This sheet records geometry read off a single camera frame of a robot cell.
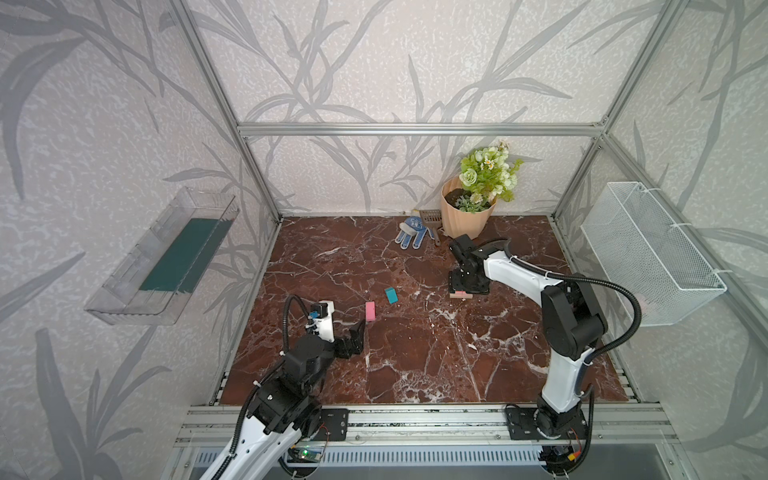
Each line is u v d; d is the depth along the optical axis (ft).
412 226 3.79
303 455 2.32
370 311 3.07
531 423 2.40
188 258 2.03
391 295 3.16
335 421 2.43
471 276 2.26
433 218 3.79
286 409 1.75
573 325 1.64
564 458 2.30
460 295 3.16
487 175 3.16
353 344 2.26
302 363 1.77
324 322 2.15
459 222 3.36
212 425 2.47
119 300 1.89
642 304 2.37
